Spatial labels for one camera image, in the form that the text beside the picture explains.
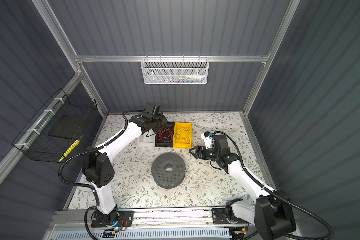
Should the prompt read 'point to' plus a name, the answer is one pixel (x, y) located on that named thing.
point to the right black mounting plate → (219, 215)
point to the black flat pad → (66, 126)
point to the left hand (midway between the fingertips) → (167, 120)
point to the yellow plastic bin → (182, 135)
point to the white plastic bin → (147, 139)
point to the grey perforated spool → (166, 180)
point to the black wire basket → (35, 142)
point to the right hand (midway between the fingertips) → (195, 152)
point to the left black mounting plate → (123, 218)
